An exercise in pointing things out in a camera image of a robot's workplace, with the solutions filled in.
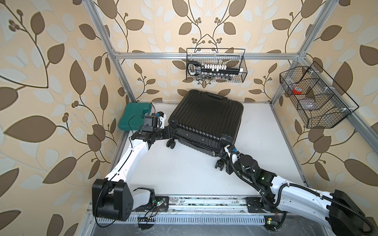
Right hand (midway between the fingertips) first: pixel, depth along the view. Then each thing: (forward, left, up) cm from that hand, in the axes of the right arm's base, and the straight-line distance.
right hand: (221, 156), depth 81 cm
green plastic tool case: (+12, +45, +23) cm, 52 cm away
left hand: (+14, +29, +9) cm, 34 cm away
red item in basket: (+27, -44, +22) cm, 56 cm away
